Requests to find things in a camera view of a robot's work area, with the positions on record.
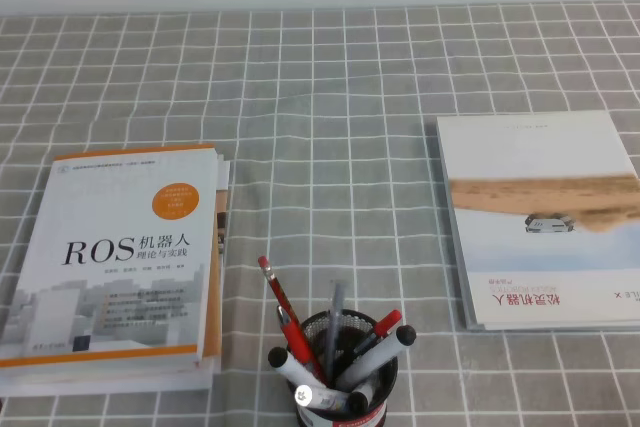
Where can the white marker black cap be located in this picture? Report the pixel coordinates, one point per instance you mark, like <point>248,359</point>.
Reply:
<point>360,398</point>

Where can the grey gel pen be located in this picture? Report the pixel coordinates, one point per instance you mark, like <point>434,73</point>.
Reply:
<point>332,331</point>

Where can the red cap dark pen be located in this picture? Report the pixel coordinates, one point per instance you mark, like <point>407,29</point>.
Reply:
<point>377,332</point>

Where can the red ballpoint pen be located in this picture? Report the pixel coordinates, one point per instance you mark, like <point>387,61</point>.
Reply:
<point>298,343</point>

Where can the black mesh pen holder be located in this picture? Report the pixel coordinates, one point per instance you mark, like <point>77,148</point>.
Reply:
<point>358,385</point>

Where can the grey white checkered tablecloth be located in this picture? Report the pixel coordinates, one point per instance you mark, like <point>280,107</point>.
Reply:
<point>328,118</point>

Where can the red pencil with eraser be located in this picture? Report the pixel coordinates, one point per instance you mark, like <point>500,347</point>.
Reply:
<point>275,285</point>

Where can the white marker upper right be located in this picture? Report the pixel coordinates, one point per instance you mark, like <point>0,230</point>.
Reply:
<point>379,355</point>

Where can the white marker left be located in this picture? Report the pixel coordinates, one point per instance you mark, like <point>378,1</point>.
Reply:
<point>284,363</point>

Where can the white marker silver end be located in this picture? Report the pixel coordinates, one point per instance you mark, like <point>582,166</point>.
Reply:
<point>320,398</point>

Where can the white orange ROS textbook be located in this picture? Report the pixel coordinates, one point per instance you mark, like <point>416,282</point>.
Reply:
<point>115,257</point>

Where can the white desert cover book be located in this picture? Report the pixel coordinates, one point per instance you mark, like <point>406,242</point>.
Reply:
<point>544,213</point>

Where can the lower books under textbook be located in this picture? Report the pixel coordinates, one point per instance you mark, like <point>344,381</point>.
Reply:
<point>217,227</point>

